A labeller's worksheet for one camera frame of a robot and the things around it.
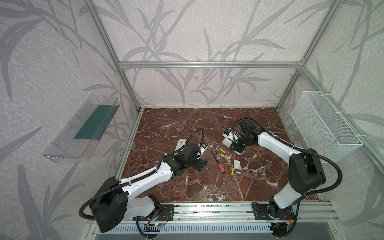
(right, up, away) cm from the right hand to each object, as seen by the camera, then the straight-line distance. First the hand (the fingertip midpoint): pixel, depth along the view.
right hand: (232, 141), depth 91 cm
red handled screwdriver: (-8, -15, -2) cm, 17 cm away
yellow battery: (-6, -7, +5) cm, 10 cm away
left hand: (-19, -4, -8) cm, 21 cm away
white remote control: (-34, -3, +10) cm, 35 cm away
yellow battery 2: (-1, -17, -4) cm, 18 cm away
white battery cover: (+3, -14, 0) cm, 14 cm away
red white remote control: (-3, 0, -6) cm, 7 cm away
